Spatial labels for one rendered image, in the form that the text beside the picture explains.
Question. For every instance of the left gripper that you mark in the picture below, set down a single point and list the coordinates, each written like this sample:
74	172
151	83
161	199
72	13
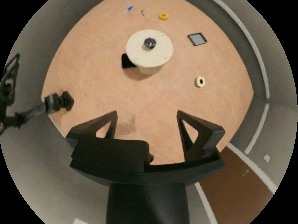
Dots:
8	95

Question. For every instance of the yellow tape roll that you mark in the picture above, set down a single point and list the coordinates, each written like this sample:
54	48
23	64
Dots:
162	17

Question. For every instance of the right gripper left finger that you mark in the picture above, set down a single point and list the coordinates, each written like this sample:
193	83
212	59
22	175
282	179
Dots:
90	128

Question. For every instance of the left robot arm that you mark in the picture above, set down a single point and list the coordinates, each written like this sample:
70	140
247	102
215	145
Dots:
52	102

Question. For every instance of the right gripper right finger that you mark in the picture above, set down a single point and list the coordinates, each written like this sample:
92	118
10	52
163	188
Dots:
209	134

